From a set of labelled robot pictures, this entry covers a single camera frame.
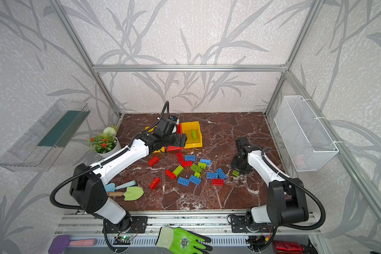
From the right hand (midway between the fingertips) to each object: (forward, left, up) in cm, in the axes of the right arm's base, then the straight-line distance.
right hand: (235, 164), depth 88 cm
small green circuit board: (-34, +55, -7) cm, 65 cm away
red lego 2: (-4, +37, -4) cm, 37 cm away
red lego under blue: (+3, +28, -4) cm, 28 cm away
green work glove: (-35, +28, -4) cm, 45 cm away
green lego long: (-2, +32, -4) cm, 33 cm away
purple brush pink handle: (-36, +81, -4) cm, 89 cm away
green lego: (-1, +22, -4) cm, 23 cm away
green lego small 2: (-5, +21, -3) cm, 22 cm away
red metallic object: (-37, -18, -3) cm, 41 cm away
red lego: (-9, +44, -3) cm, 46 cm away
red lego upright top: (+7, +32, -4) cm, 33 cm away
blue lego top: (+6, +26, -4) cm, 27 cm away
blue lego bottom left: (-8, +29, -4) cm, 30 cm away
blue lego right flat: (-5, +14, -5) cm, 15 cm away
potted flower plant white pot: (+8, +71, +10) cm, 73 cm away
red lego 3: (-8, +10, -5) cm, 14 cm away
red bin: (+13, +36, -4) cm, 39 cm away
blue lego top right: (+3, +15, -3) cm, 16 cm away
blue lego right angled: (-4, +8, -4) cm, 10 cm away
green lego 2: (+23, +24, -3) cm, 33 cm away
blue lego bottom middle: (-7, +22, -4) cm, 24 cm away
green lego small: (+1, +18, -3) cm, 18 cm away
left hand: (+12, +29, +14) cm, 35 cm away
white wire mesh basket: (-6, -23, +30) cm, 38 cm away
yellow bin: (+1, +39, +30) cm, 50 cm away
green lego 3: (-5, 0, 0) cm, 5 cm away
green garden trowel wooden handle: (-14, +57, -6) cm, 59 cm away
